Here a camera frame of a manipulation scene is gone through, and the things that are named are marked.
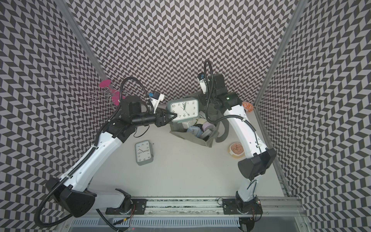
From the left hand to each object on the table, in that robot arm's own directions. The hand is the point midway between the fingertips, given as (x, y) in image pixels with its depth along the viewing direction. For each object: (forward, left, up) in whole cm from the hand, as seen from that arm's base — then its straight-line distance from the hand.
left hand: (174, 116), depth 66 cm
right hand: (+15, -15, 0) cm, 22 cm away
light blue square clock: (+8, -10, -23) cm, 26 cm away
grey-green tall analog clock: (-3, +22, -31) cm, 39 cm away
